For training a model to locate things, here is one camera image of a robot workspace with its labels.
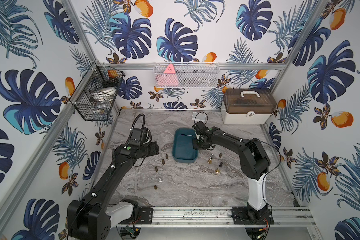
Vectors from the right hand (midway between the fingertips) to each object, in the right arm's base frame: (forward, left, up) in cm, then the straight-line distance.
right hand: (196, 146), depth 97 cm
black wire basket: (+10, +56, +33) cm, 65 cm away
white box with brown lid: (+30, -39, +8) cm, 50 cm away
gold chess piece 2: (-16, -12, -2) cm, 20 cm away
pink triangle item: (+27, +17, +33) cm, 46 cm away
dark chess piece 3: (-15, +24, -3) cm, 29 cm away
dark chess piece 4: (-26, +23, -2) cm, 35 cm away
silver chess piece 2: (-6, -10, -2) cm, 12 cm away
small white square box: (+27, -3, -1) cm, 28 cm away
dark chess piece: (-7, +19, -2) cm, 20 cm away
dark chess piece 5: (-5, -15, -2) cm, 16 cm away
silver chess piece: (-22, +21, -2) cm, 30 cm away
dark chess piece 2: (-11, +20, 0) cm, 23 cm away
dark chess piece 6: (-12, -15, -3) cm, 19 cm away
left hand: (-10, +24, +15) cm, 29 cm away
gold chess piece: (-10, -8, -2) cm, 13 cm away
